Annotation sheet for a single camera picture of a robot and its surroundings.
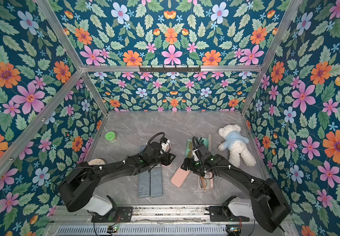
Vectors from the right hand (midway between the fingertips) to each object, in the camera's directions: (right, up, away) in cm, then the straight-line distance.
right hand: (188, 166), depth 82 cm
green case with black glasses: (+14, +12, +18) cm, 26 cm away
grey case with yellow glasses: (-18, -9, 0) cm, 20 cm away
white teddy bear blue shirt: (+30, +13, +8) cm, 34 cm away
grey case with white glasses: (-25, -10, -1) cm, 27 cm away
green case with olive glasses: (+2, +7, +16) cm, 18 cm away
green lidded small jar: (-52, +16, +17) cm, 57 cm away
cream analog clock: (-57, +1, +8) cm, 57 cm away
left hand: (-7, +6, +3) cm, 9 cm away
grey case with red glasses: (-30, +8, +13) cm, 34 cm away
